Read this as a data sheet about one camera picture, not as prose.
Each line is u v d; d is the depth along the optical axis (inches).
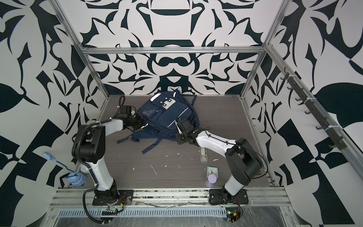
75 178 28.6
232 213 28.0
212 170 31.9
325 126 19.9
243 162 17.8
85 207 27.0
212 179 28.3
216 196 29.3
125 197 28.7
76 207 28.2
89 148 19.9
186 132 26.9
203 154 34.3
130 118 33.6
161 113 39.0
